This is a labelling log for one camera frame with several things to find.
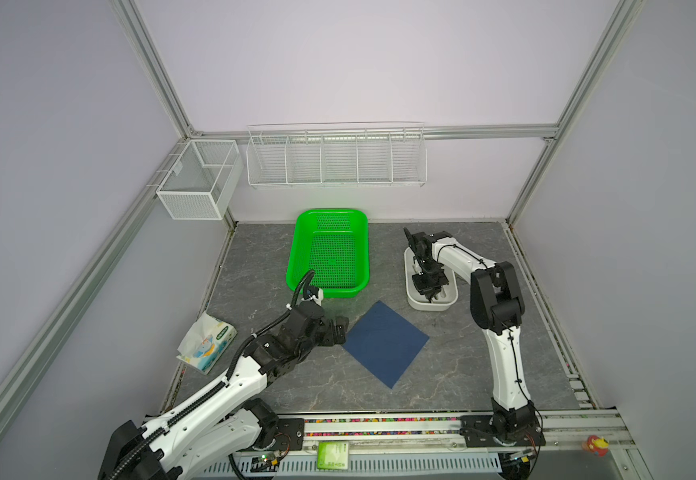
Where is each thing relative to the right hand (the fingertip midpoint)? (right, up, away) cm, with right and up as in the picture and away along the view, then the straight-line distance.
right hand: (431, 296), depth 99 cm
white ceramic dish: (+5, 0, 0) cm, 5 cm away
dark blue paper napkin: (-16, -13, -8) cm, 22 cm away
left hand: (-31, -5, -20) cm, 37 cm away
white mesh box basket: (-79, +38, +2) cm, 88 cm away
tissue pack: (-68, -11, -15) cm, 70 cm away
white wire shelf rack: (-33, +50, +9) cm, 61 cm away
